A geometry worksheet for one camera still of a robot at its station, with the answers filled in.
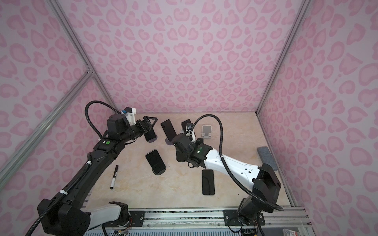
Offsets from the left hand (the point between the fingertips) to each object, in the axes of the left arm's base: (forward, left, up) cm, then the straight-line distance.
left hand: (154, 121), depth 75 cm
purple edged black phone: (-21, -28, -30) cm, 46 cm away
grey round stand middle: (+5, -3, -27) cm, 28 cm away
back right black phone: (+13, -13, -18) cm, 26 cm away
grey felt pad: (-6, -65, -28) cm, 71 cm away
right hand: (-5, -16, -11) cm, 20 cm away
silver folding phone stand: (+12, -29, -24) cm, 39 cm away
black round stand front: (-16, 0, -28) cm, 32 cm away
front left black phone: (-14, +1, -18) cm, 23 cm away
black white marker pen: (-19, +27, -29) cm, 44 cm away
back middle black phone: (+10, -3, -20) cm, 23 cm away
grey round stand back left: (+8, +9, -29) cm, 31 cm away
